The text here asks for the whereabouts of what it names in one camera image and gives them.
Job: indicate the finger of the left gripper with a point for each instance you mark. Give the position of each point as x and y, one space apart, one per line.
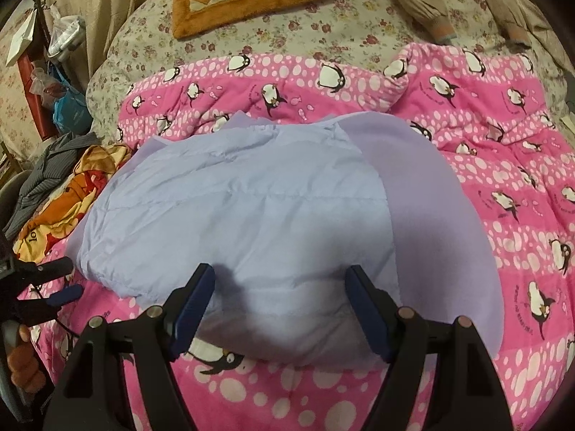
33 274
57 300

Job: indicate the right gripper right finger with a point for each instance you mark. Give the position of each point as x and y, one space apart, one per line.
398 335

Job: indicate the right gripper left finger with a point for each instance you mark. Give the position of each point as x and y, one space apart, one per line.
161 334

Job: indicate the lilac quilted fleece jacket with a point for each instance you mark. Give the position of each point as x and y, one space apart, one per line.
280 212

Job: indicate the person's left hand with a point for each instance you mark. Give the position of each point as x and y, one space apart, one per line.
24 367

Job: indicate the grey striped garment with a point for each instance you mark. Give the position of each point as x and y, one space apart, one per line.
23 193

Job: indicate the orange yellow cartoon blanket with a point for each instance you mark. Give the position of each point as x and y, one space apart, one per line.
66 208

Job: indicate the blue plastic bag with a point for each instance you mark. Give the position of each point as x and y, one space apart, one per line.
71 114

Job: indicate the red wooden bedside stand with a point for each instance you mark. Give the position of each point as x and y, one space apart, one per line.
33 71

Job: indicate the pink penguin print quilt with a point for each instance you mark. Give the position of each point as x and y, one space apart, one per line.
488 118

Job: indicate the white plastic bag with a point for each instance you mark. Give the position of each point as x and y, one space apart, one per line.
68 34

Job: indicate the floral bed sheet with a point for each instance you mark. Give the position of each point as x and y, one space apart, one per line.
364 33

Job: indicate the beige garment on bed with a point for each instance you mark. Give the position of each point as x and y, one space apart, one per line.
521 22

